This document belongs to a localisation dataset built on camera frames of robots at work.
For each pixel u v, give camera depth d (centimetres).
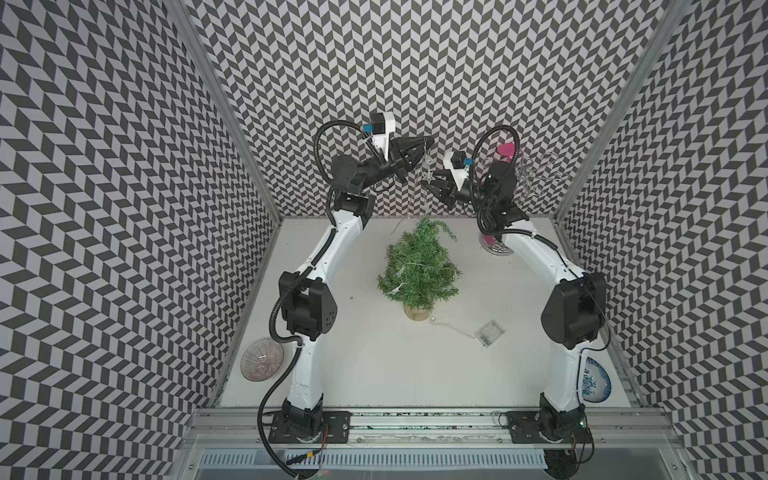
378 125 55
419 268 70
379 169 62
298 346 57
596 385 79
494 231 66
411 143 61
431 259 69
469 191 70
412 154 64
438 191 73
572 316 51
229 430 74
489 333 88
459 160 64
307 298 54
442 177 76
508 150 96
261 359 82
